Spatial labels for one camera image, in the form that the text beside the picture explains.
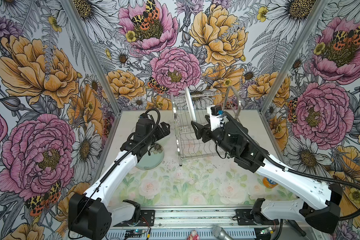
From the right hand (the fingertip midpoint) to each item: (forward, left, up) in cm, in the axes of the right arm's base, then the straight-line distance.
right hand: (198, 124), depth 65 cm
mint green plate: (0, +28, -35) cm, 45 cm away
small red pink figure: (-36, +3, -34) cm, 50 cm away
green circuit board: (-34, +31, -37) cm, 59 cm away
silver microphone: (-36, -9, -33) cm, 50 cm away
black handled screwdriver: (-33, -44, -36) cm, 65 cm away
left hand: (+7, +17, -15) cm, 24 cm away
